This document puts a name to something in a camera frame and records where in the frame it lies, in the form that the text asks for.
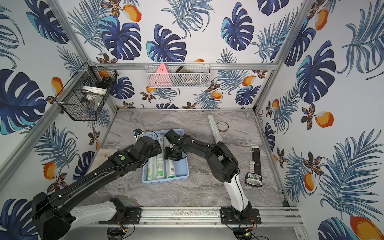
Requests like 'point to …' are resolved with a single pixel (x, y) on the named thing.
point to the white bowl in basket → (99, 91)
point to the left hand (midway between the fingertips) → (153, 143)
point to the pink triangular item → (161, 78)
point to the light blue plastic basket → (181, 167)
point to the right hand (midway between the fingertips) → (167, 158)
